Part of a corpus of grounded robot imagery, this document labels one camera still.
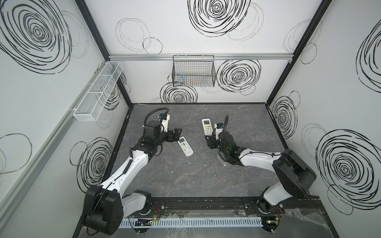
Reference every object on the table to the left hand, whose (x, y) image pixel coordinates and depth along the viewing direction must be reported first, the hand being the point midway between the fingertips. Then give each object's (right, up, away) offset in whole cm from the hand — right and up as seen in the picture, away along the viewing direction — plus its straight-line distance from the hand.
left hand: (175, 128), depth 82 cm
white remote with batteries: (+19, 0, +9) cm, 21 cm away
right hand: (+18, -5, +7) cm, 20 cm away
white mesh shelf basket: (-41, +10, -11) cm, 44 cm away
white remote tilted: (+5, -12, +12) cm, 18 cm away
